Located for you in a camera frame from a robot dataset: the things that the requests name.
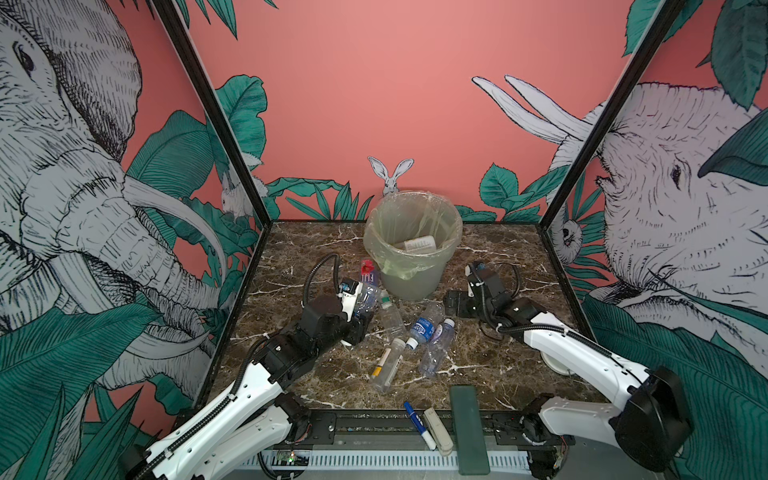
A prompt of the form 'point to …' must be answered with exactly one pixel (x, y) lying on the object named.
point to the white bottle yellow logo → (421, 243)
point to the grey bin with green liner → (410, 236)
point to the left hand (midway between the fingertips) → (363, 307)
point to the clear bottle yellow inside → (385, 369)
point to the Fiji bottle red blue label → (369, 296)
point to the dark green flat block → (469, 437)
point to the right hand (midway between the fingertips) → (453, 295)
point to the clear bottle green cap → (391, 324)
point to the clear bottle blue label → (423, 327)
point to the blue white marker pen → (420, 426)
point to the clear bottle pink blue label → (438, 347)
